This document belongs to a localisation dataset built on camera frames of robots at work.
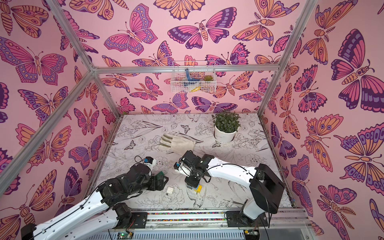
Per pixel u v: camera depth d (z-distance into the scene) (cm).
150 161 68
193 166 62
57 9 69
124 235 71
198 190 81
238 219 73
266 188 43
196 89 86
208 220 75
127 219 65
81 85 83
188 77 94
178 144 103
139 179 56
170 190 81
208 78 92
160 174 88
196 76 95
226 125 90
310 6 69
